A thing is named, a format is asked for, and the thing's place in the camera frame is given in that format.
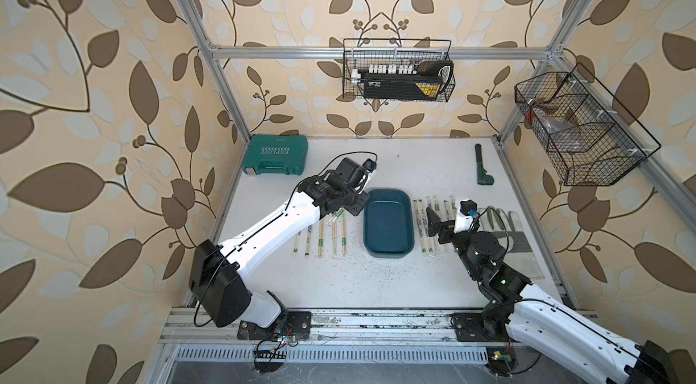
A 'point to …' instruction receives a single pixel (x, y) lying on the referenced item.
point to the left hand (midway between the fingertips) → (361, 195)
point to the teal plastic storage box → (388, 224)
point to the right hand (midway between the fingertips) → (443, 207)
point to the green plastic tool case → (285, 154)
